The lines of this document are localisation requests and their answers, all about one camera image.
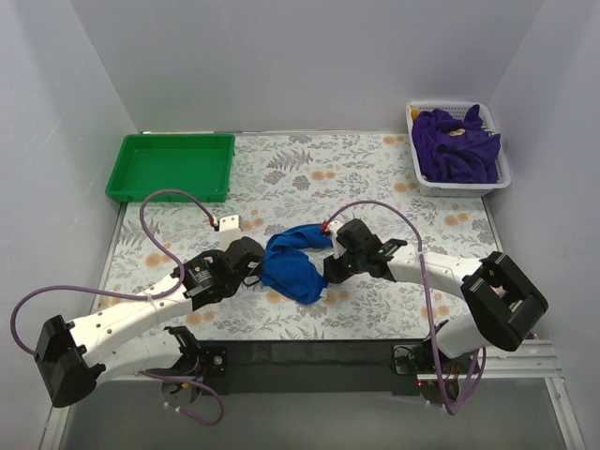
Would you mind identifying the blue towel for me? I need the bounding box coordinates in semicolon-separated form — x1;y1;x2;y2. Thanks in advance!
259;223;332;305

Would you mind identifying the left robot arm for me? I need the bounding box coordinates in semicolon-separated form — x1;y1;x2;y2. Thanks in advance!
34;236;265;408

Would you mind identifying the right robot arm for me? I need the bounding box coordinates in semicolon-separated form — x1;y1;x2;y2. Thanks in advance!
323;219;548;360

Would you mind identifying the green plastic tray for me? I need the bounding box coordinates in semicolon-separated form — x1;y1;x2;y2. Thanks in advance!
105;134;235;203

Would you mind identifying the purple towel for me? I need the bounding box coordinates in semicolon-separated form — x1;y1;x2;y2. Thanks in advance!
412;104;501;184

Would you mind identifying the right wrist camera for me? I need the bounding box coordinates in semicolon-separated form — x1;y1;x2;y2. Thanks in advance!
321;220;346;259

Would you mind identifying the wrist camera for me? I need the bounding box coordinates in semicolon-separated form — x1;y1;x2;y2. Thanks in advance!
321;220;346;259
217;215;243;250

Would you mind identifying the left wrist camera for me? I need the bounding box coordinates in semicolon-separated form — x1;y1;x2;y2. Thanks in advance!
217;215;243;250

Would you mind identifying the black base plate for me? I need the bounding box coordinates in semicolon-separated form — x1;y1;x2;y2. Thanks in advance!
144;340;470;399

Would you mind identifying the aluminium rail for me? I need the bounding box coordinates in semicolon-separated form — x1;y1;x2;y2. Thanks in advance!
416;339;563;381

